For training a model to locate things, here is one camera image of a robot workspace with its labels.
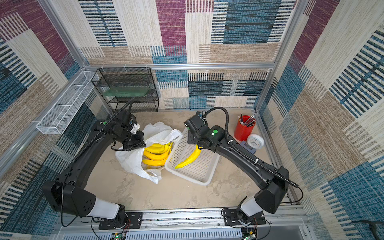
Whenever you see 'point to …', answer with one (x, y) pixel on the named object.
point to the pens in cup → (249, 122)
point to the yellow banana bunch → (192, 159)
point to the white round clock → (254, 142)
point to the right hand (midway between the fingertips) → (197, 137)
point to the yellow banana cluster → (156, 154)
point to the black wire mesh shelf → (118, 85)
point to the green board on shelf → (128, 91)
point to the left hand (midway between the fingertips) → (147, 144)
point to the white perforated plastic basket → (200, 171)
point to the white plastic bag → (156, 132)
